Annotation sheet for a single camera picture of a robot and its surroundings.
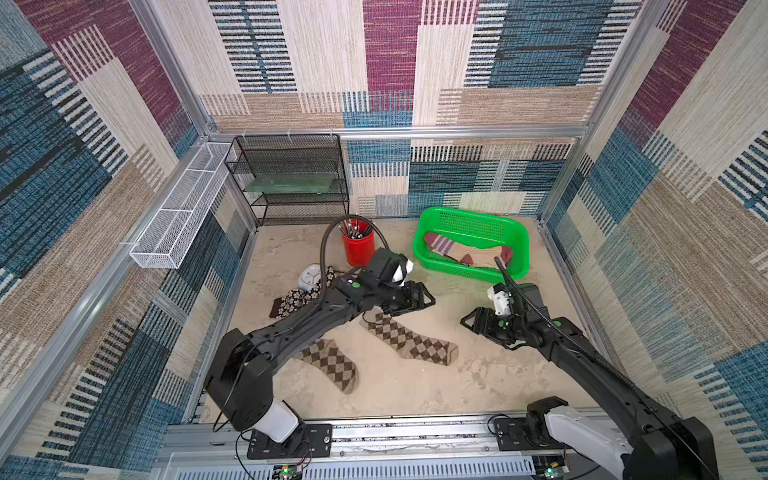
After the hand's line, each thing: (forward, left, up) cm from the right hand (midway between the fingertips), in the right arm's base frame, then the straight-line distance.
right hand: (472, 329), depth 82 cm
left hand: (+2, +12, +9) cm, 15 cm away
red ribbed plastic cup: (+30, +32, +2) cm, 44 cm away
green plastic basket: (+46, -14, -9) cm, 49 cm away
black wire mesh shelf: (+51, +56, +13) cm, 77 cm away
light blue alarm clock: (+22, +49, -6) cm, 54 cm away
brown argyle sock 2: (-3, +41, -9) cm, 42 cm away
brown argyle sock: (+2, +20, -9) cm, 22 cm away
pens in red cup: (+33, +35, +6) cm, 48 cm away
